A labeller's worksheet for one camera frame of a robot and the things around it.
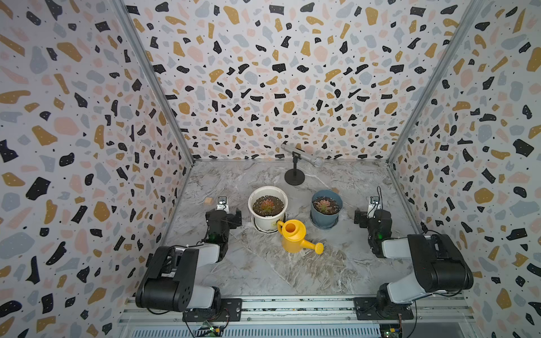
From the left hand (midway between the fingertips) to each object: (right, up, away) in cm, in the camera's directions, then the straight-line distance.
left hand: (227, 209), depth 92 cm
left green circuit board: (-3, -40, -19) cm, 44 cm away
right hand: (+64, 0, +2) cm, 64 cm away
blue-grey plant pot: (+44, -4, -1) cm, 44 cm away
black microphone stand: (+30, +14, +21) cm, 40 cm away
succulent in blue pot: (+42, +1, +1) cm, 42 cm away
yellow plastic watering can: (+28, -8, -10) cm, 31 cm away
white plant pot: (+18, -5, -3) cm, 19 cm away
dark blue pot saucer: (+43, -10, +3) cm, 44 cm away
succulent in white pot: (+18, +1, -2) cm, 18 cm away
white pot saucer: (+14, -10, +1) cm, 18 cm away
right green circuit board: (+61, -39, -20) cm, 75 cm away
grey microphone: (+39, +20, 0) cm, 44 cm away
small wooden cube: (-12, +3, +9) cm, 15 cm away
